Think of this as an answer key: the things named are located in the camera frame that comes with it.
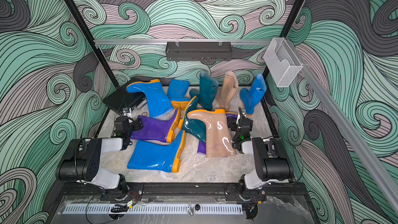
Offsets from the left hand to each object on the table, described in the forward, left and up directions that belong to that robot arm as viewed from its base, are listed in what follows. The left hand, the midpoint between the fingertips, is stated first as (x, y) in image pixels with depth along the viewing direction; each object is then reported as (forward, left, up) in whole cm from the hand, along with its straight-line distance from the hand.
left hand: (132, 116), depth 94 cm
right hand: (0, -65, 0) cm, 65 cm away
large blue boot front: (-22, -15, -5) cm, 28 cm away
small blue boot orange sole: (+27, -25, -4) cm, 37 cm away
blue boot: (+13, -13, -2) cm, 18 cm away
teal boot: (-7, -39, -1) cm, 40 cm away
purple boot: (-6, -17, -6) cm, 19 cm away
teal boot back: (+9, -45, +11) cm, 47 cm away
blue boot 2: (+9, -73, +9) cm, 74 cm away
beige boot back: (+13, -60, +16) cm, 63 cm away
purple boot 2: (-17, -43, -6) cm, 46 cm away
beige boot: (-15, -53, -2) cm, 55 cm away
